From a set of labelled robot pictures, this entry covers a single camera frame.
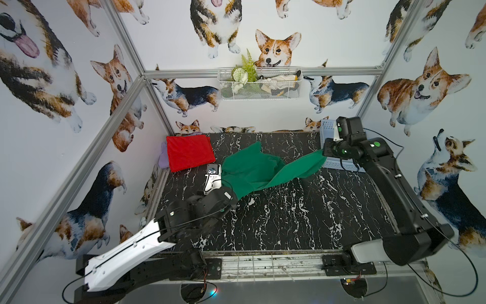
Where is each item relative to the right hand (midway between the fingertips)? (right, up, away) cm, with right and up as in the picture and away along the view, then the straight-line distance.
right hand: (324, 144), depth 75 cm
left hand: (-38, -13, -10) cm, 41 cm away
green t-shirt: (-28, -12, +22) cm, 38 cm away
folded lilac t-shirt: (-79, -7, +32) cm, 86 cm away
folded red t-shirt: (-66, -3, +35) cm, 75 cm away
